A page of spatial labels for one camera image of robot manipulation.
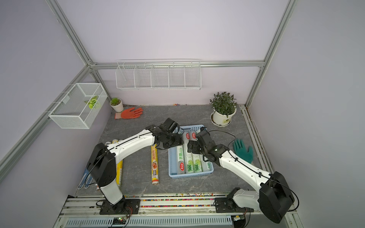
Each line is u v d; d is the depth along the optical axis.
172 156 0.91
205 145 0.62
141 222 0.77
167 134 0.71
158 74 1.02
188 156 0.87
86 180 0.83
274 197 0.40
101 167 0.46
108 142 0.96
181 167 0.83
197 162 0.85
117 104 1.12
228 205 0.64
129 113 1.16
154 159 0.87
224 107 0.95
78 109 0.82
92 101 0.82
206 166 0.83
